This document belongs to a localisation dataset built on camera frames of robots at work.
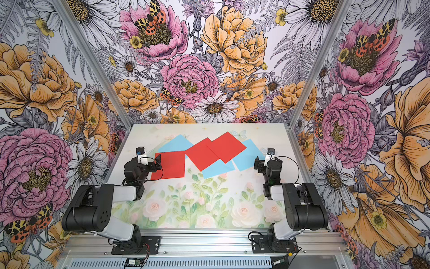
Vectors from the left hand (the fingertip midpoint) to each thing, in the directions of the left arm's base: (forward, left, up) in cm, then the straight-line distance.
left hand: (152, 158), depth 94 cm
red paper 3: (+15, -42, -10) cm, 45 cm away
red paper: (+2, -8, -12) cm, 14 cm away
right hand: (-1, -62, -1) cm, 62 cm away
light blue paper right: (+7, -55, -9) cm, 56 cm away
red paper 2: (+8, -26, -9) cm, 28 cm away
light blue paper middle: (-1, -36, -10) cm, 37 cm away
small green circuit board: (-46, -1, -8) cm, 47 cm away
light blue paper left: (+18, -10, -10) cm, 22 cm away
